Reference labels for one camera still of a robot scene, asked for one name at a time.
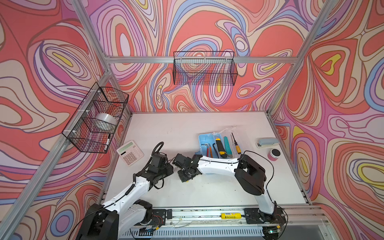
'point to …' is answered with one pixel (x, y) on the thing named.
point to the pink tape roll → (274, 154)
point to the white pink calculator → (130, 152)
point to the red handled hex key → (207, 149)
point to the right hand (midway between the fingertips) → (186, 179)
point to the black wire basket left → (92, 124)
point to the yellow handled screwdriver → (238, 149)
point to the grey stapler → (266, 142)
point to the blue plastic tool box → (231, 142)
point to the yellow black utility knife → (221, 150)
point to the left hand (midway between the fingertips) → (173, 167)
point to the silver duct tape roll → (105, 122)
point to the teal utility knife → (227, 147)
